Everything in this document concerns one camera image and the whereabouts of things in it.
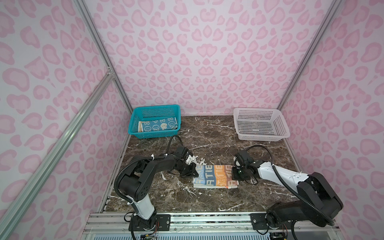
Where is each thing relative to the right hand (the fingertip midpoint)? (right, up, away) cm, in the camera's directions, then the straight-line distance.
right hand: (233, 175), depth 87 cm
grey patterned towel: (-10, -1, +1) cm, 11 cm away
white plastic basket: (+27, +30, +27) cm, 49 cm away
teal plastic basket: (-63, +39, +31) cm, 80 cm away
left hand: (-20, +1, +2) cm, 20 cm away
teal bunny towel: (-49, +30, +23) cm, 62 cm away
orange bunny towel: (-62, +28, +22) cm, 72 cm away
